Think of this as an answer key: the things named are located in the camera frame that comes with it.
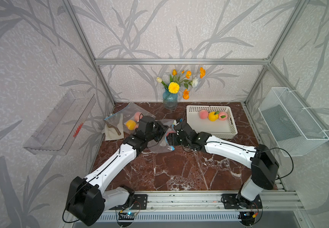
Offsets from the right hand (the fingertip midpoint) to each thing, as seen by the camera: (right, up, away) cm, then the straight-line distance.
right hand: (170, 136), depth 82 cm
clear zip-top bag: (-41, +7, +25) cm, 49 cm away
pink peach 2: (+39, +12, +23) cm, 46 cm away
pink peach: (+1, +4, -7) cm, 8 cm away
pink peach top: (+24, +13, +23) cm, 36 cm away
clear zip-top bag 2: (-4, -4, -4) cm, 7 cm away
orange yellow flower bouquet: (+8, +36, +20) cm, 42 cm away
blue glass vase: (-1, +24, +27) cm, 36 cm away
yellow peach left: (+32, +12, +22) cm, 40 cm away
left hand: (0, +6, -5) cm, 8 cm away
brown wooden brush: (-39, +1, +20) cm, 44 cm away
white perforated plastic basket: (+40, +2, +22) cm, 46 cm away
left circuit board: (-22, -40, -10) cm, 47 cm away
